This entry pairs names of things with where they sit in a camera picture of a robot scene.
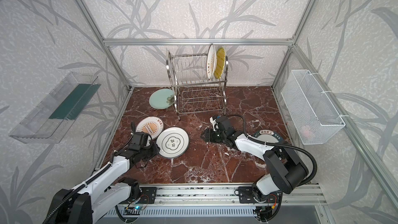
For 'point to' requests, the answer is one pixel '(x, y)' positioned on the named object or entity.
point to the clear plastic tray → (53, 118)
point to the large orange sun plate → (211, 61)
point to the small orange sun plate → (153, 125)
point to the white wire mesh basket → (313, 116)
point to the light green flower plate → (162, 98)
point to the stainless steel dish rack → (194, 92)
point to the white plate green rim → (268, 136)
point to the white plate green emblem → (173, 142)
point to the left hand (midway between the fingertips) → (162, 143)
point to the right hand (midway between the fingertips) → (203, 131)
